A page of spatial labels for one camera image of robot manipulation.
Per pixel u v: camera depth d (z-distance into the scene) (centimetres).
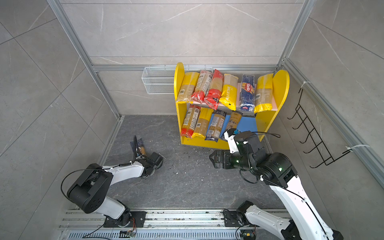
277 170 36
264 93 69
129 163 59
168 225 73
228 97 67
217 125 92
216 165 52
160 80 101
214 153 55
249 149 41
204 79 76
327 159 58
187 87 74
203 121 93
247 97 67
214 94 69
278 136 42
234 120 95
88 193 44
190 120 94
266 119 74
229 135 53
